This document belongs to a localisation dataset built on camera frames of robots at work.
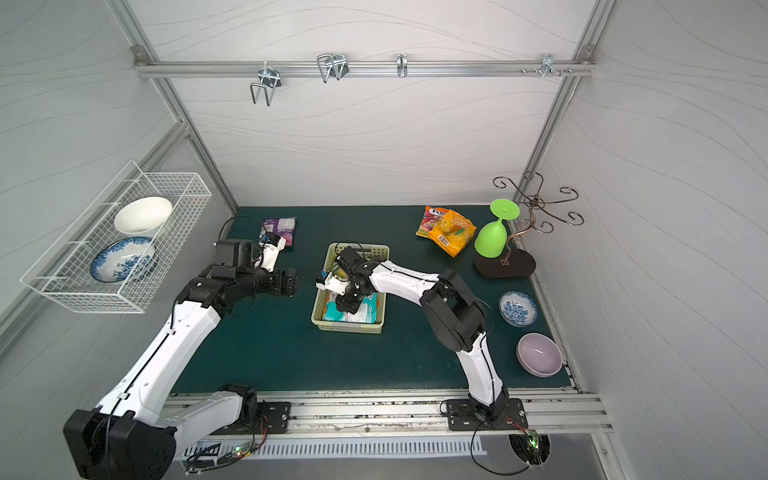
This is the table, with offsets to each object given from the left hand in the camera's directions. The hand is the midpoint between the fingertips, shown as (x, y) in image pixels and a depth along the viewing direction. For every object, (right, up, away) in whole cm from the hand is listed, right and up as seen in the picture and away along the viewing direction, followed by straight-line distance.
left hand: (291, 273), depth 78 cm
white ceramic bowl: (-35, +15, -5) cm, 39 cm away
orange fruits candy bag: (+42, +17, +37) cm, 59 cm away
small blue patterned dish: (+67, -13, +15) cm, 70 cm away
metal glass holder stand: (+73, 0, +27) cm, 77 cm away
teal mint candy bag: (+19, -13, +8) cm, 24 cm away
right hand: (+11, -11, +12) cm, 20 cm away
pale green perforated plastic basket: (+20, +5, +21) cm, 29 cm away
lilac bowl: (+68, -24, +4) cm, 72 cm away
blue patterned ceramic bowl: (-33, +5, -13) cm, 35 cm away
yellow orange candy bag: (+49, +11, +29) cm, 59 cm away
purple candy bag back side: (-15, +13, +34) cm, 39 cm away
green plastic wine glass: (+55, +10, +4) cm, 56 cm away
